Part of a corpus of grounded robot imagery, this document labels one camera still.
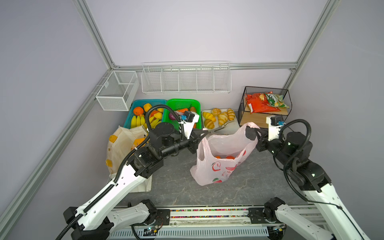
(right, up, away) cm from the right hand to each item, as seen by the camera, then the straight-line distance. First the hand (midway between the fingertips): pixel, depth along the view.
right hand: (257, 129), depth 64 cm
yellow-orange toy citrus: (-64, +16, +49) cm, 82 cm away
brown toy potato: (-30, +14, +51) cm, 61 cm away
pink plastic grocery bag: (-13, -17, +27) cm, 34 cm away
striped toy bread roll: (-17, +3, +44) cm, 48 cm away
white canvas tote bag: (-69, -8, +19) cm, 72 cm away
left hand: (-22, -2, -6) cm, 23 cm away
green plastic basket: (-41, +18, +52) cm, 69 cm away
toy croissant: (-7, +7, +48) cm, 49 cm away
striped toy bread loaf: (-17, +9, +50) cm, 54 cm away
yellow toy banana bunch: (-69, +4, +41) cm, 81 cm away
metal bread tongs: (-9, 0, +44) cm, 45 cm away
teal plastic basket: (-70, +20, +52) cm, 89 cm away
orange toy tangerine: (-69, +12, +44) cm, 83 cm away
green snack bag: (+25, +18, +32) cm, 45 cm away
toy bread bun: (-11, +13, +52) cm, 54 cm away
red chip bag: (+14, +17, +33) cm, 39 cm away
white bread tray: (-2, -1, +44) cm, 44 cm away
